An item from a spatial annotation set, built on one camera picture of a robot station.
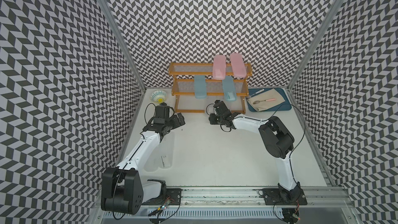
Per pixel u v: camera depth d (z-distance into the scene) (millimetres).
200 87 1001
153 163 810
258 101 1081
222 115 770
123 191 398
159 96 1121
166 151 903
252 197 750
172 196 722
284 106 1056
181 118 855
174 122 768
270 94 1105
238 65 917
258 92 1112
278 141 530
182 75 1153
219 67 889
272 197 734
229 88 923
